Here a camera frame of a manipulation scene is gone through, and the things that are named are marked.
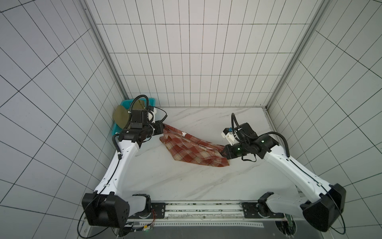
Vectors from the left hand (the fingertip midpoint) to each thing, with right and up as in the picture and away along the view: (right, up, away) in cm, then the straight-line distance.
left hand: (162, 128), depth 78 cm
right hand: (+32, -11, -2) cm, 34 cm away
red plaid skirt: (+12, -11, +1) cm, 16 cm away
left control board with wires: (-5, -46, -11) cm, 47 cm away
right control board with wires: (+62, -46, -10) cm, 78 cm away
